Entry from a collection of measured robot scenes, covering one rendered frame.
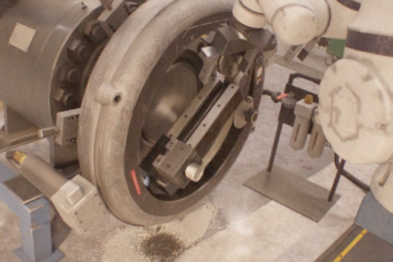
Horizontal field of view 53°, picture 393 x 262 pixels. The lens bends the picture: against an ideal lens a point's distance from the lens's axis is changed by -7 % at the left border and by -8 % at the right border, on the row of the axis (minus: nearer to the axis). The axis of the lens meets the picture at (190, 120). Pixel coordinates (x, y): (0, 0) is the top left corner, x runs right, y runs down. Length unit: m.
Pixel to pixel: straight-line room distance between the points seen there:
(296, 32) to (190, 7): 0.33
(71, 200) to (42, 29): 0.59
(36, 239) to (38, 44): 0.65
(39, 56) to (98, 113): 0.42
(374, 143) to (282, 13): 0.35
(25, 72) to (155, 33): 0.55
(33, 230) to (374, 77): 1.19
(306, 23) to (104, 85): 0.46
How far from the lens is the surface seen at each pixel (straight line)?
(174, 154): 1.14
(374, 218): 0.82
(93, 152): 1.02
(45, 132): 1.02
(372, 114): 0.58
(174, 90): 1.47
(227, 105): 1.29
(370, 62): 0.60
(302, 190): 2.17
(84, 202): 1.07
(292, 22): 0.82
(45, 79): 1.31
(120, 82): 0.97
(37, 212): 1.44
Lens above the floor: 1.12
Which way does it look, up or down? 25 degrees down
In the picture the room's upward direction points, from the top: 8 degrees clockwise
